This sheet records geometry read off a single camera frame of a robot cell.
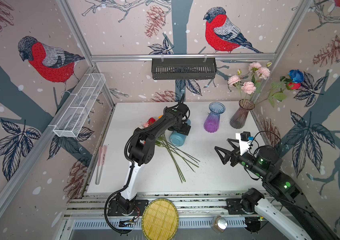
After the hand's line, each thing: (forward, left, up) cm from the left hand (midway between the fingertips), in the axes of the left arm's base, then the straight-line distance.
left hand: (182, 130), depth 94 cm
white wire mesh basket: (-8, +56, +22) cm, 61 cm away
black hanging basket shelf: (+40, -2, +21) cm, 45 cm away
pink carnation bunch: (+13, -37, +24) cm, 46 cm away
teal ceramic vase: (-8, +3, +2) cm, 9 cm away
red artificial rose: (+7, -51, +26) cm, 57 cm away
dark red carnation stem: (-13, +4, -9) cm, 16 cm away
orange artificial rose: (-10, +12, +26) cm, 30 cm away
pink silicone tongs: (-17, +50, -9) cm, 54 cm away
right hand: (-22, -15, +19) cm, 33 cm away
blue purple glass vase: (+14, -23, -9) cm, 28 cm away
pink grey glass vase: (+8, -39, 0) cm, 40 cm away
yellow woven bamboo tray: (-46, +12, -8) cm, 49 cm away
